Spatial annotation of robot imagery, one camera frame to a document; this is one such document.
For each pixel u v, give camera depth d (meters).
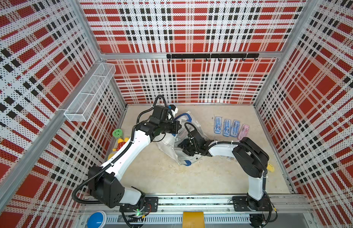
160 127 0.59
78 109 0.68
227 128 1.05
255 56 0.88
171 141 0.75
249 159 0.50
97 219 0.68
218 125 1.07
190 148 0.81
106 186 0.39
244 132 1.01
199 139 0.74
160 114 0.59
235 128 1.05
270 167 0.84
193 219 0.70
